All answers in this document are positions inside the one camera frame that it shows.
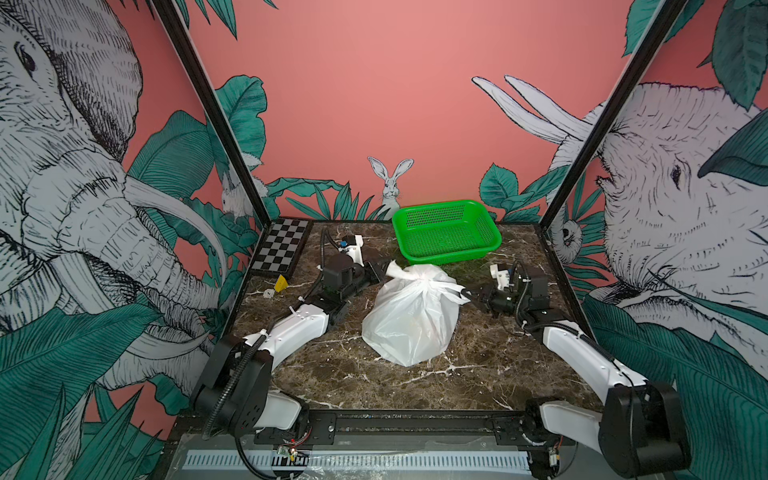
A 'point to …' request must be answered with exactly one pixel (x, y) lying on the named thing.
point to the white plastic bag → (414, 315)
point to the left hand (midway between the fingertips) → (390, 254)
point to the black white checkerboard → (281, 247)
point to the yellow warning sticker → (281, 283)
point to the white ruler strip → (298, 459)
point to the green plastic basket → (445, 232)
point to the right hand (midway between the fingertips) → (461, 287)
